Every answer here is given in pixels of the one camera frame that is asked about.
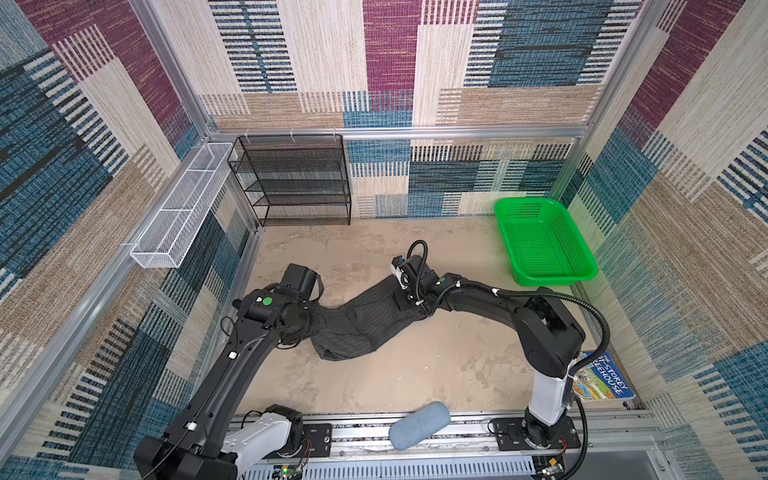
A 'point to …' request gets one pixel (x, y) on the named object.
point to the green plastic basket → (543, 245)
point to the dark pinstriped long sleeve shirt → (364, 320)
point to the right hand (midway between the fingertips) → (400, 298)
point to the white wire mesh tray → (164, 243)
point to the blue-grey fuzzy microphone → (419, 425)
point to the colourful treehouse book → (600, 380)
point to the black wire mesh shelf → (295, 180)
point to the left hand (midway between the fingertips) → (317, 322)
